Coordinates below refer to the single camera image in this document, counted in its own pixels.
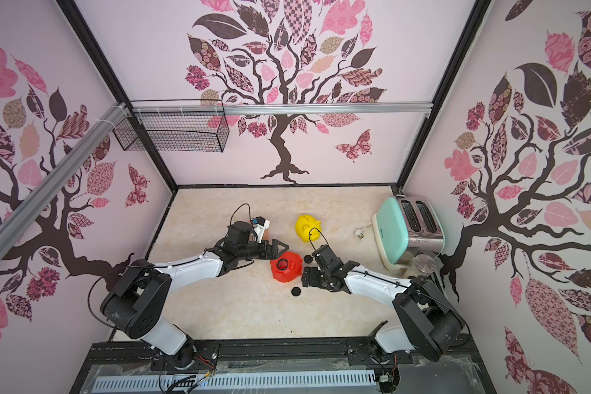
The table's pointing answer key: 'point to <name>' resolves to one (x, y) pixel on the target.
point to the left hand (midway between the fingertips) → (283, 251)
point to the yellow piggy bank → (308, 228)
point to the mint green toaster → (406, 226)
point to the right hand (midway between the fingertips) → (311, 278)
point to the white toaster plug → (359, 233)
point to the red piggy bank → (286, 267)
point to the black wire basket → (176, 125)
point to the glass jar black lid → (423, 264)
